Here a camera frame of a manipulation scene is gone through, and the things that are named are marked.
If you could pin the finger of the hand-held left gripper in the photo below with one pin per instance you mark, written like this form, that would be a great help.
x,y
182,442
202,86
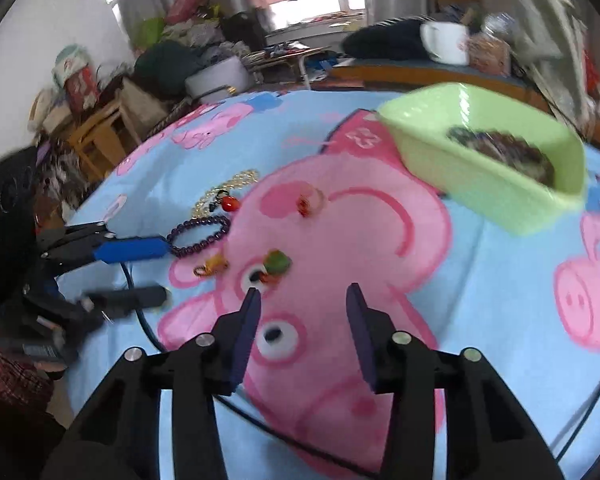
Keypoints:
x,y
130,299
130,250

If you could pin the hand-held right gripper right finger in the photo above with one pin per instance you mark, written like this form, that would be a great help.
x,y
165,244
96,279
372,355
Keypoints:
x,y
360,340

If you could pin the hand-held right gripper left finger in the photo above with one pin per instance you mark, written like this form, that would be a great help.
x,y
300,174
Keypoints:
x,y
247,330

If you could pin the green plastic basket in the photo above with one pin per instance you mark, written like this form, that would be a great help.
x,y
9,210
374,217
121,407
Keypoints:
x,y
480,185

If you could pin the person's left forearm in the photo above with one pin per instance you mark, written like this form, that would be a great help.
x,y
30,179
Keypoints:
x,y
10,390

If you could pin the green charm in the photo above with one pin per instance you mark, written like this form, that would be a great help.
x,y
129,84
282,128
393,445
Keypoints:
x,y
276,264

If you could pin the orange charm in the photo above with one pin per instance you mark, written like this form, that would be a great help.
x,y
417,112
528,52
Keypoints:
x,y
212,266

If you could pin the red bead charm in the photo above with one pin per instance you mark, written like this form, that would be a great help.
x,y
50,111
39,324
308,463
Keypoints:
x,y
228,203

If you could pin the wooden stool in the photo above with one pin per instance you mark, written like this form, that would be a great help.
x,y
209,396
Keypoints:
x,y
102,135

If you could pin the cartoon printed blue bedsheet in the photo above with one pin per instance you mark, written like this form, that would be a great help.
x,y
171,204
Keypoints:
x,y
480,310

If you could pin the dark green backpack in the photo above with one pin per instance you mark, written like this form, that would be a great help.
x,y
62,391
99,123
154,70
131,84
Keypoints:
x,y
165,67

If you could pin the white printed bag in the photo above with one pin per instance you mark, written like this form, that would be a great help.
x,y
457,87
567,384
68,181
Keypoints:
x,y
72,62

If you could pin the chair with grey cushion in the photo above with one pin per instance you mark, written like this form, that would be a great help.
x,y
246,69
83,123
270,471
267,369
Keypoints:
x,y
220,77

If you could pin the green shopping bag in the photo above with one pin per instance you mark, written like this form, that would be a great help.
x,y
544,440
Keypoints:
x,y
147,34

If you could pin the small folding table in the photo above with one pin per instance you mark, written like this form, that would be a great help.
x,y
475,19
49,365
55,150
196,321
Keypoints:
x,y
285,57

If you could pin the pink bag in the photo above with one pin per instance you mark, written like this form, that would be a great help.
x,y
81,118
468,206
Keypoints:
x,y
186,5

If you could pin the wooden desk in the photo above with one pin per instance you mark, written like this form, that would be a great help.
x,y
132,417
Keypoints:
x,y
405,72

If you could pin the dark clothes heap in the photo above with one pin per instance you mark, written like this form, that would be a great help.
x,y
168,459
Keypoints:
x,y
385,40

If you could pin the white enamel mug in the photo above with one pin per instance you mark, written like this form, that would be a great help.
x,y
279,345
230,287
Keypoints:
x,y
447,42

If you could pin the clear snack jar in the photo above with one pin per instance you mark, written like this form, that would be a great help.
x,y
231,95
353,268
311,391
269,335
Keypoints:
x,y
490,57

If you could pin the clear plastic bag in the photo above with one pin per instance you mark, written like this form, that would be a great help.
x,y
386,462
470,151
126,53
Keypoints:
x,y
499,25

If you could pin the red plastic bag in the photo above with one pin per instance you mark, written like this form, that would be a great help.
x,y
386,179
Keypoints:
x,y
591,70

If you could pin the green floral cloth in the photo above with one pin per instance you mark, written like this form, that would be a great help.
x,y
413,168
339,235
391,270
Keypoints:
x,y
545,10

